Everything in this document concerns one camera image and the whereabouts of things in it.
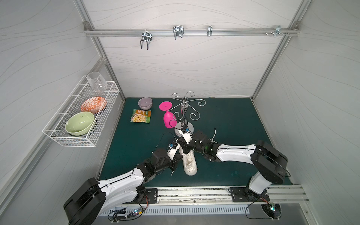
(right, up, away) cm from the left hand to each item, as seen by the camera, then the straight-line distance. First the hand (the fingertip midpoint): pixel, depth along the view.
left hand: (182, 157), depth 80 cm
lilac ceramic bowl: (-31, +33, +32) cm, 56 cm away
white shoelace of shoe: (+20, +7, +13) cm, 25 cm away
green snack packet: (-33, +23, +27) cm, 48 cm away
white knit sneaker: (+4, -3, +1) cm, 5 cm away
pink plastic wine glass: (-8, +22, +4) cm, 24 cm away
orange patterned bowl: (-46, +31, -8) cm, 56 cm away
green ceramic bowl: (-47, +21, -18) cm, 54 cm away
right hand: (-3, +10, +2) cm, 10 cm away
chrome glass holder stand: (+1, +30, -2) cm, 30 cm away
